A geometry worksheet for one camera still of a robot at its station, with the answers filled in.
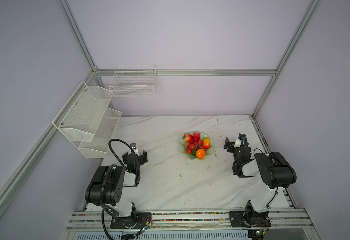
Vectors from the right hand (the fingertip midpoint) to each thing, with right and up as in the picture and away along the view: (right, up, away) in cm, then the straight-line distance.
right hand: (233, 137), depth 94 cm
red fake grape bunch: (-27, -7, -2) cm, 28 cm away
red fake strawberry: (-24, 0, +4) cm, 24 cm away
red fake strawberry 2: (-29, 0, +1) cm, 29 cm away
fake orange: (-22, -10, -4) cm, 25 cm away
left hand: (-64, -10, 0) cm, 64 cm away
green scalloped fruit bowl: (-33, -7, +3) cm, 33 cm away
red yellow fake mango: (-17, -4, +1) cm, 18 cm away
